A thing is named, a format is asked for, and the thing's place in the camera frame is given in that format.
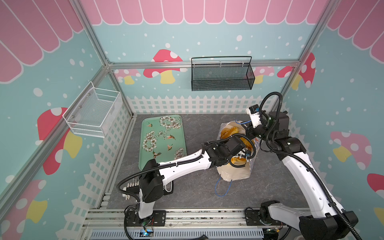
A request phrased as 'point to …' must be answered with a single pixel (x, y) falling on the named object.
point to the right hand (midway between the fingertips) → (242, 122)
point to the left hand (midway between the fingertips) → (225, 143)
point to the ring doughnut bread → (226, 132)
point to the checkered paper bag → (238, 173)
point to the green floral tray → (162, 138)
